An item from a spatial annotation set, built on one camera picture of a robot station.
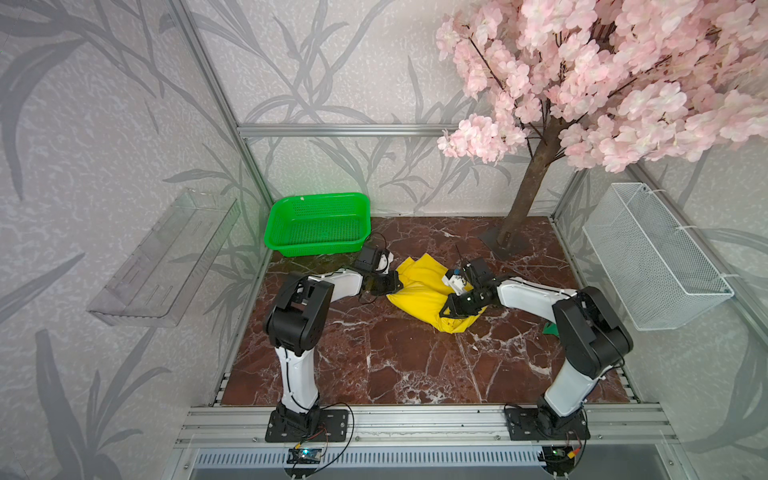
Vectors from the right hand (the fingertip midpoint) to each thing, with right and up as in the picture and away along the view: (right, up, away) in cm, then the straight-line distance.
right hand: (442, 312), depth 91 cm
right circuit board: (+27, -32, -17) cm, 45 cm away
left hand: (-13, +8, +7) cm, 16 cm away
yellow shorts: (-6, +6, +1) cm, 8 cm away
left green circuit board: (-36, -29, -21) cm, 51 cm away
